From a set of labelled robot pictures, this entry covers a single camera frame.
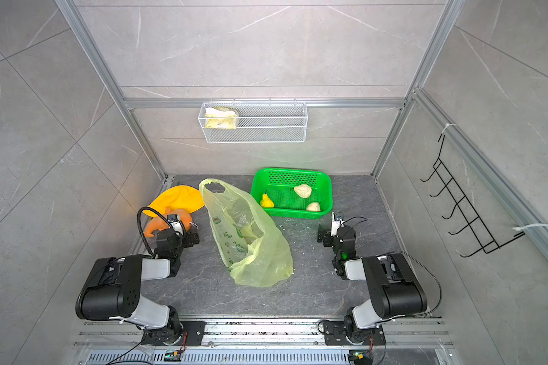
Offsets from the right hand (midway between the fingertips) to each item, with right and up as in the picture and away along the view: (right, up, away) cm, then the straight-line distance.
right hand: (333, 224), depth 94 cm
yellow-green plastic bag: (-31, -2, -32) cm, 44 cm away
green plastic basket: (-22, +18, +21) cm, 35 cm away
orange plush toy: (-76, 0, +2) cm, 76 cm away
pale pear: (-11, +15, +13) cm, 23 cm away
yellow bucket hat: (-69, +12, +14) cm, 72 cm away
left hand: (-63, 0, 0) cm, 63 cm away
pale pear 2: (-7, +7, +6) cm, 12 cm away
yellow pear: (-29, +9, +7) cm, 31 cm away
